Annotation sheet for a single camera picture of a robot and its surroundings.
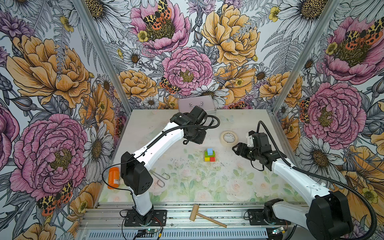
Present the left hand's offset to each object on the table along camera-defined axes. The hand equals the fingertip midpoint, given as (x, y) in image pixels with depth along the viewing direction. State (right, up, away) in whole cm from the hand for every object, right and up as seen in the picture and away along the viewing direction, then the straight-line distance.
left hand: (197, 143), depth 79 cm
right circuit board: (+38, -40, -8) cm, 56 cm away
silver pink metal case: (+6, +26, +29) cm, 39 cm away
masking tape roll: (+21, -3, +21) cm, 30 cm away
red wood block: (+9, -11, +12) cm, 19 cm away
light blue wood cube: (+7, -6, +10) cm, 14 cm away
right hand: (+22, -6, +5) cm, 23 cm away
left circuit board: (-24, -40, -8) cm, 47 cm away
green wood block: (+5, -9, +11) cm, 15 cm away
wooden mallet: (-2, -34, -5) cm, 34 cm away
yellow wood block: (+6, -11, +12) cm, 18 cm away
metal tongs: (-21, -23, +6) cm, 32 cm away
